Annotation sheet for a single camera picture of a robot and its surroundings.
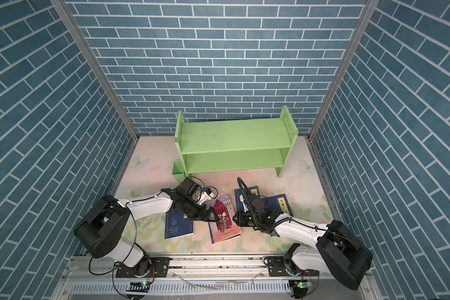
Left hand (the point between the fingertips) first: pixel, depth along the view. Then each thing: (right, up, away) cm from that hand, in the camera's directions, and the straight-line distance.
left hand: (212, 220), depth 82 cm
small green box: (-21, +20, +18) cm, 34 cm away
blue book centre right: (+12, +4, +9) cm, 16 cm away
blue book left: (-17, -3, +2) cm, 17 cm away
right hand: (+9, 0, +2) cm, 9 cm away
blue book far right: (+32, +5, +9) cm, 34 cm away
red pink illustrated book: (+6, -4, 0) cm, 7 cm away
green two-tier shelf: (+6, +33, 0) cm, 34 cm away
